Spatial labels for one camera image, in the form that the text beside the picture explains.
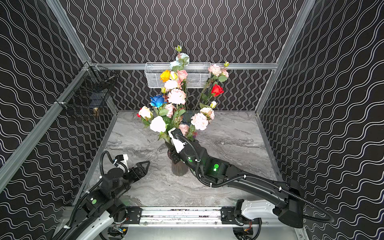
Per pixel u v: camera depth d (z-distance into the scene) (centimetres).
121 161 66
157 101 61
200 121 63
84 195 56
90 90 97
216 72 80
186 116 66
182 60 80
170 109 64
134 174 65
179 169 83
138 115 64
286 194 40
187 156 46
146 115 64
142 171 66
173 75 58
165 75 78
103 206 53
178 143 53
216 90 72
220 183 47
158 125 52
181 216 75
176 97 59
